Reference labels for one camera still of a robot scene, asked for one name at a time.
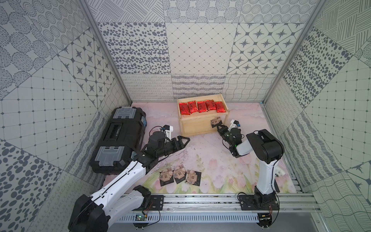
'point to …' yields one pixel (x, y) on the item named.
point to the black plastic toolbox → (123, 137)
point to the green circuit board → (140, 217)
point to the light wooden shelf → (199, 123)
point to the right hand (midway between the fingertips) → (216, 125)
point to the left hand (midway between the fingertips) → (186, 138)
